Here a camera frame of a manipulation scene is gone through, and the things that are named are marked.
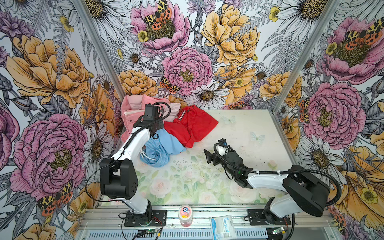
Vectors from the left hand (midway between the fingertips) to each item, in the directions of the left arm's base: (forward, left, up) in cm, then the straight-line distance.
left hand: (157, 126), depth 89 cm
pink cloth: (+26, +23, -7) cm, 35 cm away
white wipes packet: (-48, -35, -17) cm, 62 cm away
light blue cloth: (-13, 0, -6) cm, 14 cm away
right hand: (-14, -31, -5) cm, 35 cm away
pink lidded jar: (-44, -18, -7) cm, 48 cm away
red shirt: (+14, -20, -14) cm, 28 cm away
